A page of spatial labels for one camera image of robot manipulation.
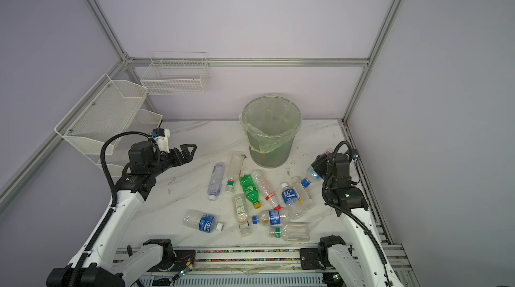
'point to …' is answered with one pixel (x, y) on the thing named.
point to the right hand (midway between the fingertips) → (318, 160)
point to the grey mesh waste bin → (281, 157)
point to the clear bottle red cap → (266, 189)
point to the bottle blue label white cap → (290, 201)
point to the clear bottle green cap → (295, 232)
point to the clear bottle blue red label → (312, 175)
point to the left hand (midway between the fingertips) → (187, 151)
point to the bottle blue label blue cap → (273, 218)
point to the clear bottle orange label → (298, 182)
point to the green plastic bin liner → (271, 121)
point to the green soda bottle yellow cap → (250, 191)
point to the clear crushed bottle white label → (216, 181)
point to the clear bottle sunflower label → (237, 160)
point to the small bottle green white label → (239, 202)
